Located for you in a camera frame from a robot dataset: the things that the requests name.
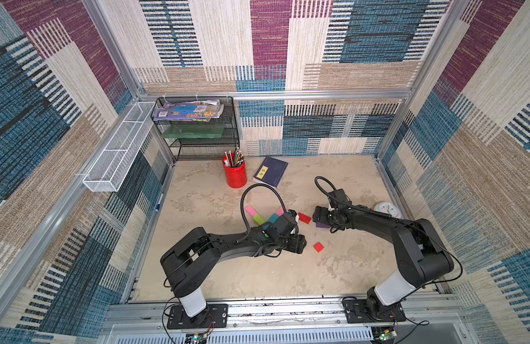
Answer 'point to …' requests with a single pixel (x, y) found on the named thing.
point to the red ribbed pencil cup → (235, 171)
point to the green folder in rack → (194, 130)
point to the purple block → (322, 225)
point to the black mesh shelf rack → (203, 149)
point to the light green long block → (258, 219)
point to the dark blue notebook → (271, 172)
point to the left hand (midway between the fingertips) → (302, 242)
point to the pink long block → (251, 211)
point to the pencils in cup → (234, 159)
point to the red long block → (304, 218)
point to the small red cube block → (318, 246)
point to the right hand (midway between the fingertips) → (325, 221)
